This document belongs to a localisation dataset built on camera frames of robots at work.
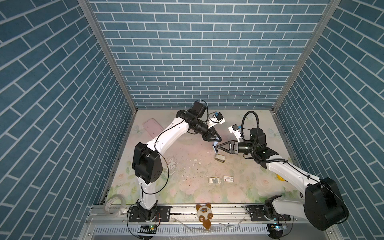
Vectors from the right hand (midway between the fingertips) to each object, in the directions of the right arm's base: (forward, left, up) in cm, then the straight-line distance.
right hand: (218, 146), depth 75 cm
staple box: (-8, -7, -21) cm, 23 cm away
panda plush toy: (-27, +5, -19) cm, 33 cm away
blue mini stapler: (0, +1, -1) cm, 2 cm away
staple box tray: (-10, +1, -21) cm, 23 cm away
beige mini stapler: (+3, -3, -18) cm, 19 cm away
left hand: (+4, 0, +1) cm, 4 cm away
